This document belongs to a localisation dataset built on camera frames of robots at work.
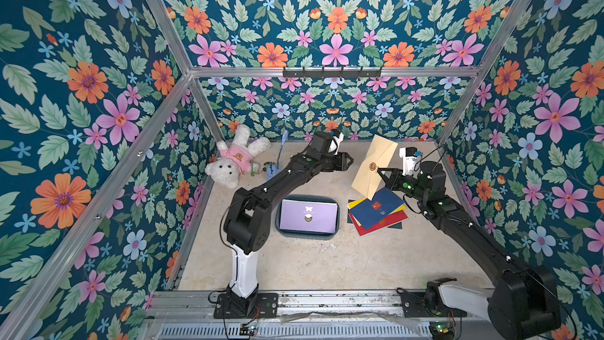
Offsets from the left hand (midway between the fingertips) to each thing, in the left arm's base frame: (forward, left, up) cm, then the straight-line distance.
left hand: (353, 158), depth 87 cm
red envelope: (-18, -13, -20) cm, 30 cm away
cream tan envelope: (-9, -4, 0) cm, 10 cm away
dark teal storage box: (-20, +22, -20) cm, 36 cm away
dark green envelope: (-15, +2, -21) cm, 26 cm away
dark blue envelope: (-14, -7, -19) cm, 24 cm away
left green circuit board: (-48, +39, -22) cm, 66 cm away
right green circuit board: (-53, -21, -22) cm, 61 cm away
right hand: (-8, -7, +3) cm, 12 cm away
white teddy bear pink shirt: (+14, +50, -12) cm, 53 cm away
